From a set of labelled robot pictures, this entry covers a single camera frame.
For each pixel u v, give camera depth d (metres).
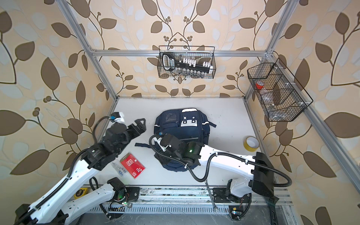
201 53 0.91
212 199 0.74
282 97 0.73
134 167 0.86
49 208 0.39
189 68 0.86
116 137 0.52
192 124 0.91
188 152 0.51
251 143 0.94
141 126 0.62
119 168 0.83
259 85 0.81
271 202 0.72
